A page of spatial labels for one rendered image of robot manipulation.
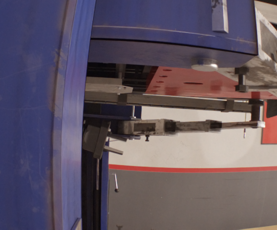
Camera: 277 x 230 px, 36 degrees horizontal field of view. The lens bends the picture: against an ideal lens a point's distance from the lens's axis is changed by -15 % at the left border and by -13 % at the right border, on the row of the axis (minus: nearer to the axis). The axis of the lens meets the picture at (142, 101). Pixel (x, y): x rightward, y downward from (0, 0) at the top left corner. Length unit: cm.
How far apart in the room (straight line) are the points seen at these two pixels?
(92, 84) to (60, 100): 183
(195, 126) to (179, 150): 325
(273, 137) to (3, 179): 604
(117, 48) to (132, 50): 2
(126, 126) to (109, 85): 106
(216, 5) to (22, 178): 37
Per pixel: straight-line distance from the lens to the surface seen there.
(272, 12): 103
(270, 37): 77
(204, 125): 267
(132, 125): 310
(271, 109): 289
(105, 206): 334
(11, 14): 31
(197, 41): 56
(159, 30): 56
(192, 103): 279
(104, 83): 209
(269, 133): 626
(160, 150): 593
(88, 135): 147
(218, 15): 57
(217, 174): 605
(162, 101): 277
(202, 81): 184
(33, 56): 29
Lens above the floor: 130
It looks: 7 degrees up
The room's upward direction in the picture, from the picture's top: 4 degrees clockwise
